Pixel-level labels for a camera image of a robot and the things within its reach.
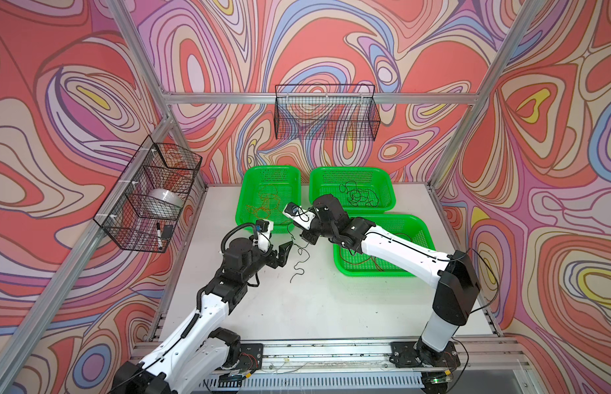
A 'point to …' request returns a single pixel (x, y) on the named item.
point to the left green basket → (288, 181)
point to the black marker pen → (159, 235)
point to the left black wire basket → (142, 211)
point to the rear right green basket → (326, 180)
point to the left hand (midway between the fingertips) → (284, 237)
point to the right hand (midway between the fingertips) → (299, 225)
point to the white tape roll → (164, 202)
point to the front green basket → (413, 227)
